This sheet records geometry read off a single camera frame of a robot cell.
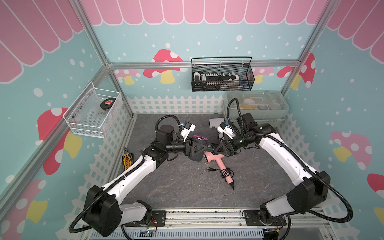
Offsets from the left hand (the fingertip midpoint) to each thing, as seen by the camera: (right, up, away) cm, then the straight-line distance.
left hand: (202, 148), depth 71 cm
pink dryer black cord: (+14, -16, +14) cm, 26 cm away
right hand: (+9, -1, +4) cm, 10 cm away
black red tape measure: (-51, +23, +8) cm, 56 cm away
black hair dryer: (-2, +2, -5) cm, 6 cm away
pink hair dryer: (+6, -8, +21) cm, 23 cm away
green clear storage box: (+44, +25, +32) cm, 60 cm away
